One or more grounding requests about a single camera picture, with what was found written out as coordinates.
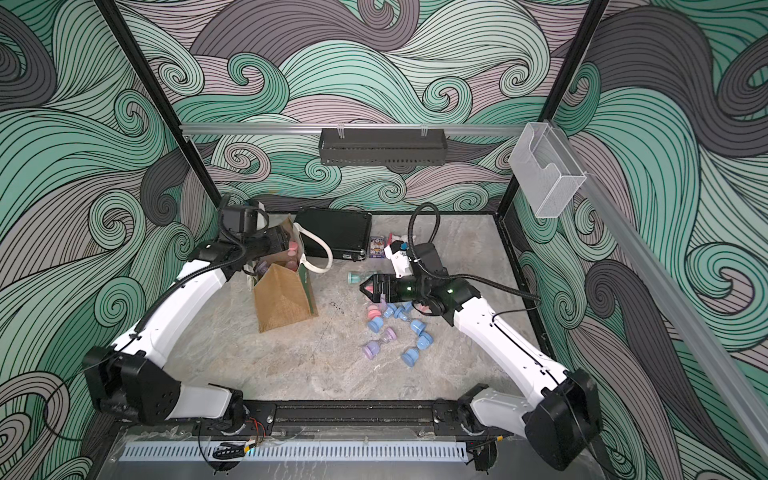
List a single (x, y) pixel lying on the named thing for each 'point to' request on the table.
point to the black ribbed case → (349, 232)
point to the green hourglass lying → (353, 278)
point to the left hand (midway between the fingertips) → (279, 233)
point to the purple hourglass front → (371, 349)
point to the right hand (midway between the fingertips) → (371, 289)
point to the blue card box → (376, 247)
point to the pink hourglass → (291, 263)
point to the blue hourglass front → (410, 355)
